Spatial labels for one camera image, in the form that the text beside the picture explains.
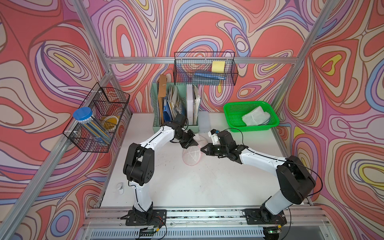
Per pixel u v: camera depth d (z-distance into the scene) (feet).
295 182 1.47
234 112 3.87
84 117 1.88
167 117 3.13
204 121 3.67
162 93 2.80
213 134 2.61
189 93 3.14
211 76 2.90
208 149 2.46
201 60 2.90
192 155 2.89
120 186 2.62
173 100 3.08
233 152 2.13
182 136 2.52
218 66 2.92
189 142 2.65
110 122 2.31
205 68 3.18
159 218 2.37
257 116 3.44
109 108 2.57
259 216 2.25
